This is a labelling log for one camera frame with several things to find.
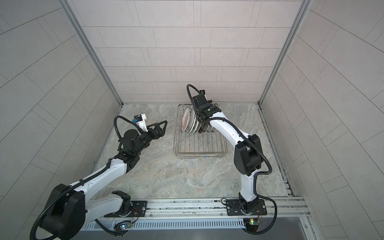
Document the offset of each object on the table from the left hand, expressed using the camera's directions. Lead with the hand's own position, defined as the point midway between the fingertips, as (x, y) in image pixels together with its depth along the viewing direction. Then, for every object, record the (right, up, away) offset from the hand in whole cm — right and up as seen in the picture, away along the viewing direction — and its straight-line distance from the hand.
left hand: (167, 122), depth 76 cm
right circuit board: (+41, -47, -8) cm, 63 cm away
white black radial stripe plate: (+14, -3, +10) cm, 18 cm away
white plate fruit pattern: (+13, +1, +15) cm, 20 cm away
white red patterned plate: (+8, +1, +23) cm, 24 cm away
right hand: (+19, +8, +14) cm, 25 cm away
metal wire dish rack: (+15, -15, +16) cm, 27 cm away
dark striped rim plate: (+20, -3, +11) cm, 23 cm away
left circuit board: (-16, -45, -12) cm, 49 cm away
